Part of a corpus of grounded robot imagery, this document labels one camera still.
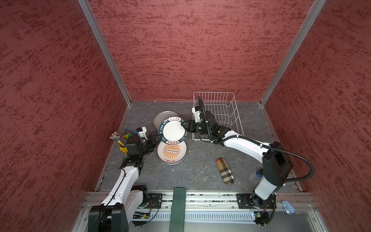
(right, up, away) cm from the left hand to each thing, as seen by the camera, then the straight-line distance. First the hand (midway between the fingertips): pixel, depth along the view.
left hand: (163, 137), depth 81 cm
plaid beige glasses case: (+36, -21, 0) cm, 42 cm away
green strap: (+9, -36, -8) cm, 38 cm away
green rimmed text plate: (+5, +3, 0) cm, 6 cm away
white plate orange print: (+4, -12, +8) cm, 15 cm away
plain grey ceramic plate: (-6, +12, +29) cm, 32 cm away
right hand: (+11, +6, 0) cm, 13 cm away
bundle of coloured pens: (-27, +1, -2) cm, 27 cm away
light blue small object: (+65, -34, -10) cm, 74 cm away
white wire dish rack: (+43, +20, +36) cm, 60 cm away
